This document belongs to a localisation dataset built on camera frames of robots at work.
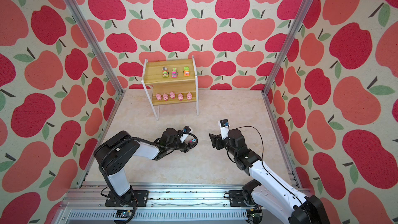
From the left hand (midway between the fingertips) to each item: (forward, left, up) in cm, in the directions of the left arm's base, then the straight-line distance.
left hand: (193, 139), depth 92 cm
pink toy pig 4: (+21, +8, +15) cm, 27 cm away
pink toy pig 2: (+20, +17, +16) cm, 31 cm away
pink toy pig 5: (+21, +2, +16) cm, 26 cm away
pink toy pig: (+21, +21, +16) cm, 33 cm away
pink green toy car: (-1, +1, 0) cm, 2 cm away
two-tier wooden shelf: (+19, +12, +29) cm, 37 cm away
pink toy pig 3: (+23, +13, +15) cm, 30 cm away
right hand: (-2, -14, +12) cm, 19 cm away
